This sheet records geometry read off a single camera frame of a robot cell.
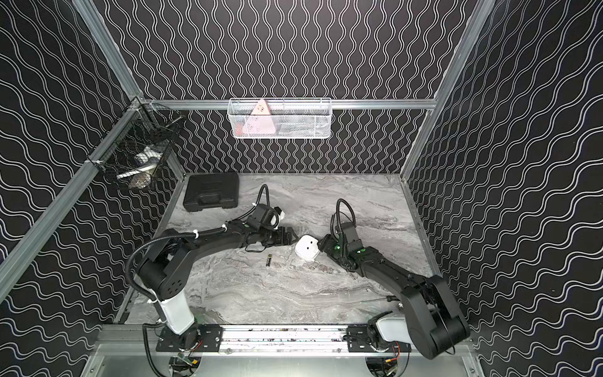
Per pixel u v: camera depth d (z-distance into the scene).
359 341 0.73
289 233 0.84
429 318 0.42
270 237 0.80
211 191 1.06
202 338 0.74
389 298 0.82
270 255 0.92
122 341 0.76
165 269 0.48
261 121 0.90
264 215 0.75
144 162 0.86
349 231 0.69
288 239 0.82
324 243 0.81
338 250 0.76
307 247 0.91
